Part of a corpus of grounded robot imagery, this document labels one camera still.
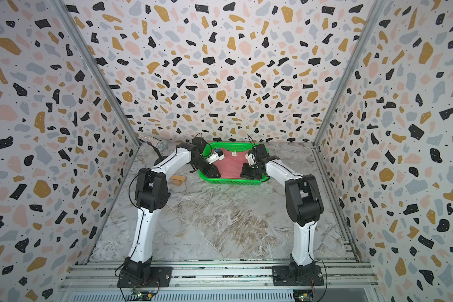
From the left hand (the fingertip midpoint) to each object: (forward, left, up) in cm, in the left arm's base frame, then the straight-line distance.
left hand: (219, 173), depth 99 cm
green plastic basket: (+6, +2, +14) cm, 15 cm away
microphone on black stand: (+3, +27, +17) cm, 32 cm away
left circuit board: (-51, +27, -6) cm, 58 cm away
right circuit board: (-52, -34, -7) cm, 63 cm away
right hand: (-1, -12, +1) cm, 12 cm away
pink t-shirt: (+5, -6, 0) cm, 8 cm away
